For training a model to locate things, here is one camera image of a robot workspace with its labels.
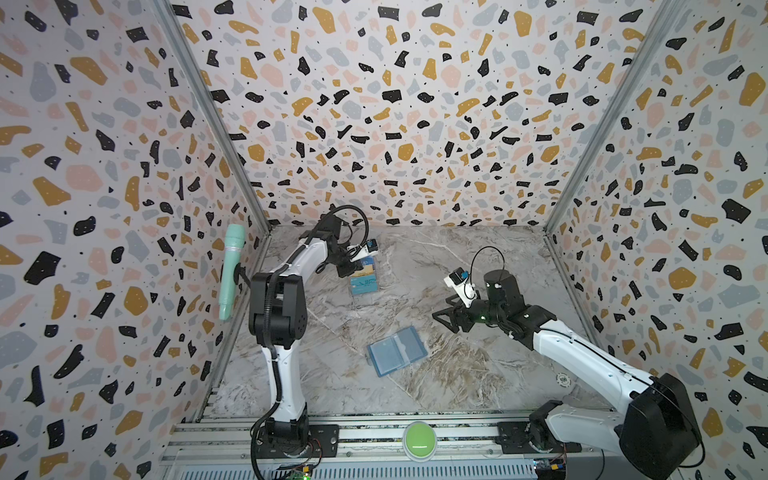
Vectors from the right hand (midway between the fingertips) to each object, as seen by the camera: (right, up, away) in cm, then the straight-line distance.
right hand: (441, 303), depth 78 cm
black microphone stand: (-51, +9, -3) cm, 52 cm away
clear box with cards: (-23, +4, +22) cm, 32 cm away
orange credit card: (-23, +7, +24) cm, 34 cm away
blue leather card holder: (-12, -16, +10) cm, 22 cm away
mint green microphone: (-52, +16, -6) cm, 54 cm away
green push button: (-6, -33, -5) cm, 34 cm away
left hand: (-24, +12, +20) cm, 34 cm away
